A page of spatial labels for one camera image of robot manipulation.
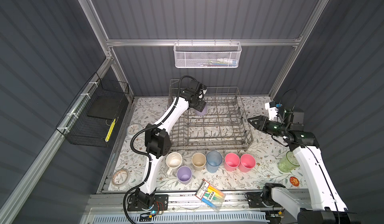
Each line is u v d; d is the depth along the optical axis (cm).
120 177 82
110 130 69
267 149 92
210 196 74
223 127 102
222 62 92
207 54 123
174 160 86
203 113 98
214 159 79
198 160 84
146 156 57
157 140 56
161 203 72
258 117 66
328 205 38
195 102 79
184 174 81
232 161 85
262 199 73
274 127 61
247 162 85
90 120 72
